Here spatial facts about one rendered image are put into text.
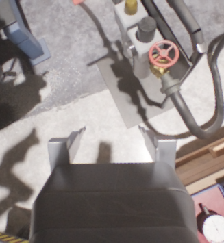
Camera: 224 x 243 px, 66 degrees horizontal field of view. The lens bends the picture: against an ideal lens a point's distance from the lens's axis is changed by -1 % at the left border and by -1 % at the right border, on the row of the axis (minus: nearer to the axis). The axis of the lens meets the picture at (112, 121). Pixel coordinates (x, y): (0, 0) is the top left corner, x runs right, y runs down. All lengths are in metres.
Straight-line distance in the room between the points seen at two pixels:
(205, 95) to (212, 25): 0.40
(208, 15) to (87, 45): 0.70
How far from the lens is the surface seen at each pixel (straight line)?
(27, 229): 0.99
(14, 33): 1.01
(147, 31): 0.49
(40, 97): 1.08
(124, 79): 0.97
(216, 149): 0.66
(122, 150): 0.91
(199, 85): 1.02
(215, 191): 0.48
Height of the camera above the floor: 0.91
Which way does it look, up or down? 79 degrees down
